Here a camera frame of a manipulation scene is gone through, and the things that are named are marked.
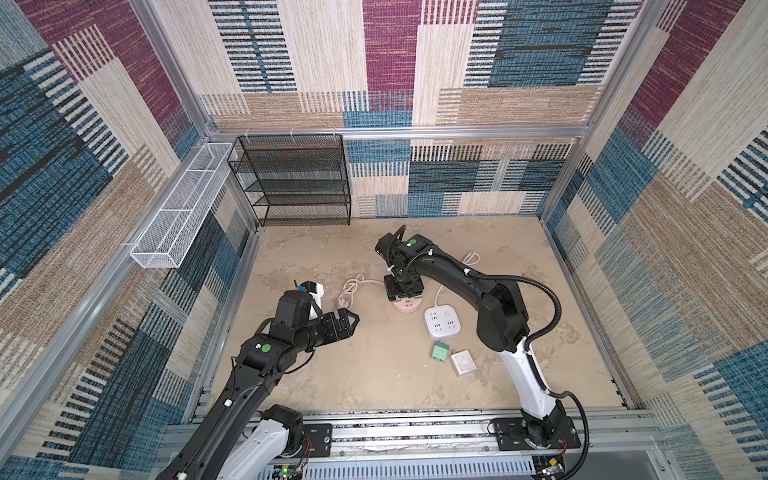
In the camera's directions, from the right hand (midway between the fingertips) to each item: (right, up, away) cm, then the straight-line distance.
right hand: (401, 299), depth 90 cm
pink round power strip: (+2, -2, +4) cm, 5 cm away
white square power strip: (+13, -7, +1) cm, 14 cm away
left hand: (-14, -2, -15) cm, 21 cm away
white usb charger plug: (+17, -16, -7) cm, 24 cm away
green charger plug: (+11, -14, -5) cm, 18 cm away
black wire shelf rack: (-37, +40, +19) cm, 58 cm away
